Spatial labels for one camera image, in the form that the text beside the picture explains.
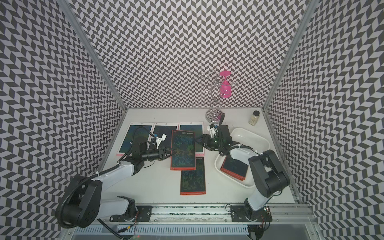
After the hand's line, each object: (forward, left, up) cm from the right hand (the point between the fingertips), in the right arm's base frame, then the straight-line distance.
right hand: (197, 143), depth 86 cm
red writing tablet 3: (-19, +3, -10) cm, 21 cm away
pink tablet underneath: (+21, 0, -11) cm, 24 cm away
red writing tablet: (-9, +7, -1) cm, 12 cm away
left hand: (-7, +11, +3) cm, 14 cm away
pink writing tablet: (+19, +26, -10) cm, 34 cm away
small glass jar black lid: (+22, -39, -4) cm, 45 cm away
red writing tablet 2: (-10, -22, -10) cm, 26 cm away
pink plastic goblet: (+36, -19, +12) cm, 42 cm away
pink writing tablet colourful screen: (+12, +48, -10) cm, 51 cm away
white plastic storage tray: (+7, -40, -9) cm, 42 cm away
